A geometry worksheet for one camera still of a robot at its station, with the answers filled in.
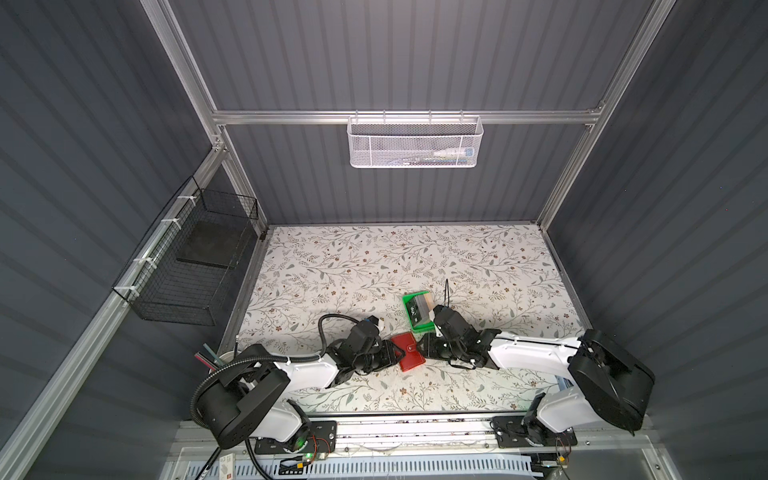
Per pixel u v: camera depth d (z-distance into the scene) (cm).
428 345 76
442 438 74
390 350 79
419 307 92
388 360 75
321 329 73
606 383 44
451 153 91
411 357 86
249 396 44
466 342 67
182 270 73
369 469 77
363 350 70
